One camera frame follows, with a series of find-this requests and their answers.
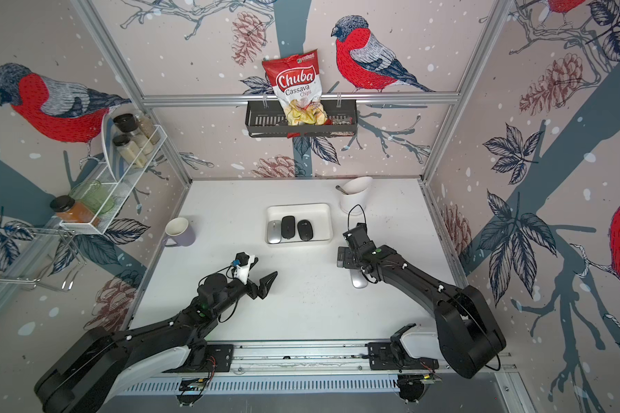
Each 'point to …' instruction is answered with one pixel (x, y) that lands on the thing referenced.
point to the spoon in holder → (337, 187)
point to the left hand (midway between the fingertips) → (270, 262)
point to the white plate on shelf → (118, 163)
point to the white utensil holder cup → (355, 201)
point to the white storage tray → (318, 214)
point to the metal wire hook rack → (60, 231)
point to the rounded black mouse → (305, 230)
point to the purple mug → (179, 233)
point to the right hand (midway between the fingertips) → (352, 254)
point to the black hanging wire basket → (264, 119)
